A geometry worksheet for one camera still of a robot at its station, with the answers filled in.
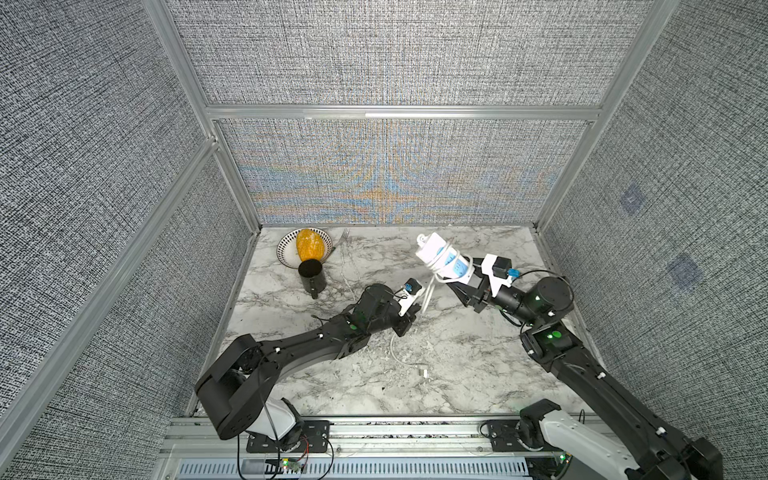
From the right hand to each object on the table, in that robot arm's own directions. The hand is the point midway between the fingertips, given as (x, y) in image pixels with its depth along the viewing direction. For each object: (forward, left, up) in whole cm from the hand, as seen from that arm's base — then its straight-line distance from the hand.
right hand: (456, 261), depth 64 cm
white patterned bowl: (+31, +51, -34) cm, 69 cm away
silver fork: (+39, +31, -36) cm, 62 cm away
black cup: (+16, +39, -30) cm, 52 cm away
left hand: (+1, +5, -21) cm, 21 cm away
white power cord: (-13, +4, -35) cm, 38 cm away
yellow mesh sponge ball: (+30, +42, -30) cm, 60 cm away
